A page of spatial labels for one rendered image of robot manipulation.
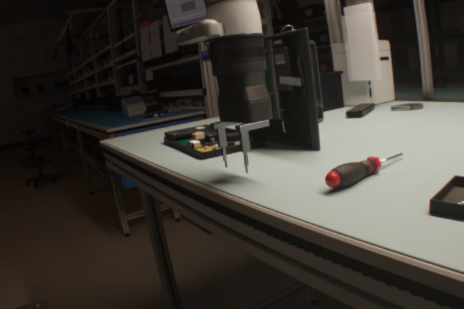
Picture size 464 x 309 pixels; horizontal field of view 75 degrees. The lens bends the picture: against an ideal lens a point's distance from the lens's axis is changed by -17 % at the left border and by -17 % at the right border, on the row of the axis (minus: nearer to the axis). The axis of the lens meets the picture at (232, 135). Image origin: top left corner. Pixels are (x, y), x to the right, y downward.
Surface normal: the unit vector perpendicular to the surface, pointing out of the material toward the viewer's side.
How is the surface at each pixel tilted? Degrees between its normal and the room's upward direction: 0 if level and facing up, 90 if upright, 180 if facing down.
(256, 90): 70
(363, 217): 0
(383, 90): 90
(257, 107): 90
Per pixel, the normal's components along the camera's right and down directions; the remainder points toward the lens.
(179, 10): -0.49, 0.39
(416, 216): -0.12, -0.98
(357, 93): -0.83, 0.19
